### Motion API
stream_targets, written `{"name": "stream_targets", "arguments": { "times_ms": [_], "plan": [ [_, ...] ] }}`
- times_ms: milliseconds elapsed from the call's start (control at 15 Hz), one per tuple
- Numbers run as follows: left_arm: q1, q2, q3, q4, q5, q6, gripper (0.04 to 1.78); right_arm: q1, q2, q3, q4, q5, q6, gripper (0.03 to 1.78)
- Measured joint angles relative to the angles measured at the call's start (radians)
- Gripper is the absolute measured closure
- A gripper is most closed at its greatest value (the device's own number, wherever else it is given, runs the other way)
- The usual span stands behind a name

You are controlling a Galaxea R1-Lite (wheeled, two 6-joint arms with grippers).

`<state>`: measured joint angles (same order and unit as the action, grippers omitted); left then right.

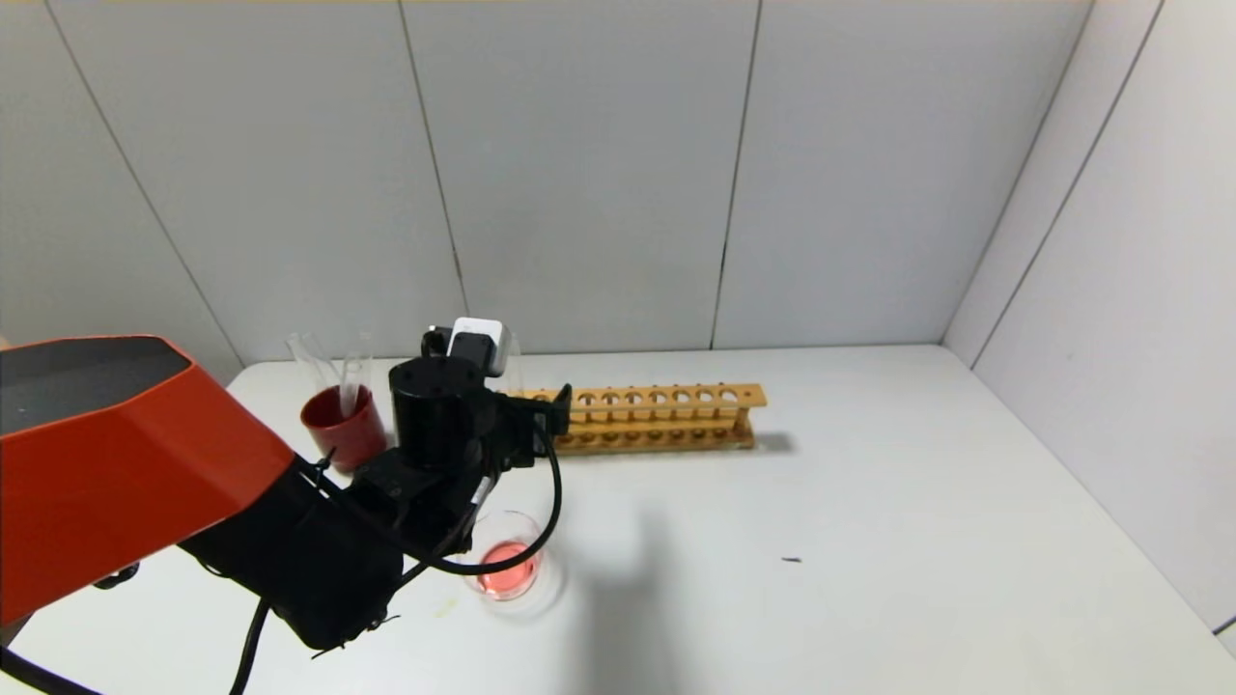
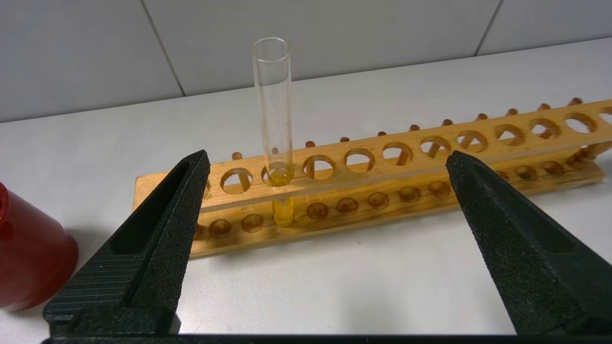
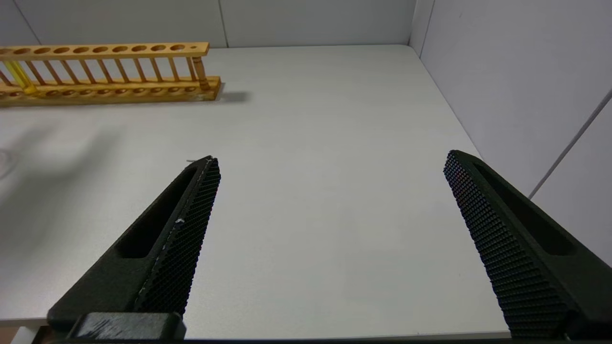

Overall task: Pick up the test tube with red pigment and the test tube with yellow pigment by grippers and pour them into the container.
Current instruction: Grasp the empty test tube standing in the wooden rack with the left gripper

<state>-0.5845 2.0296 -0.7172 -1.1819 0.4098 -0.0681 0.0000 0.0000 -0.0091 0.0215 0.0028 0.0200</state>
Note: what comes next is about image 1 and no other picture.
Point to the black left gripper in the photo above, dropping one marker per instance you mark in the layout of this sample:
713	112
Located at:
480	495

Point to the test tube with yellow pigment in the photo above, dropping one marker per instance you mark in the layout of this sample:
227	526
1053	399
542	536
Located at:
515	362

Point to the test tube with red pigment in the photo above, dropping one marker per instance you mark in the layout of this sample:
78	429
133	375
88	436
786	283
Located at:
351	401

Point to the orange and black left arm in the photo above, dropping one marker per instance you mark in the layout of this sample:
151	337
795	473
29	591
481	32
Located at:
116	463

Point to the wooden test tube rack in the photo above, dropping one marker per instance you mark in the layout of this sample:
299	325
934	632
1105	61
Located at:
657	439

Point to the clear glass dish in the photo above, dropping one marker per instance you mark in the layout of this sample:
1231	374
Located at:
512	574

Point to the yellow liquid stain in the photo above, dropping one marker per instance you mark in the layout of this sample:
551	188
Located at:
446	607

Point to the dark red plastic cup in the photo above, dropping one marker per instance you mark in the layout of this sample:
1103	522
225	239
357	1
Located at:
333	434

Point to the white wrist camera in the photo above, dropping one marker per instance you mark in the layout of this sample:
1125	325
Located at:
478	343

